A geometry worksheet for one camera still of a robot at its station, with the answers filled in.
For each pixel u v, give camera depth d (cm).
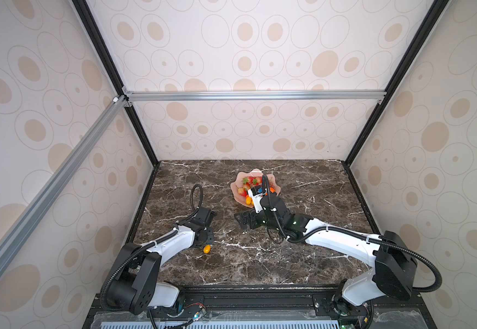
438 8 68
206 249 86
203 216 72
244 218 70
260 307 74
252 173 109
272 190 100
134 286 42
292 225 59
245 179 103
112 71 82
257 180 105
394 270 41
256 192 70
